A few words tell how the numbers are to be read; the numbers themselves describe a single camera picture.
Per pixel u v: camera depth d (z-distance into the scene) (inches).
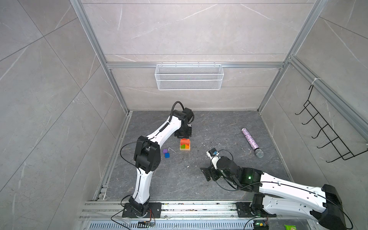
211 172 25.4
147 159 20.8
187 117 29.0
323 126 26.8
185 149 37.5
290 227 27.0
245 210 29.4
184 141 38.3
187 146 37.5
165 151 37.5
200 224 27.6
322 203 16.2
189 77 39.7
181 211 29.4
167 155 37.4
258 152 36.0
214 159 24.6
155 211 28.8
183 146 37.5
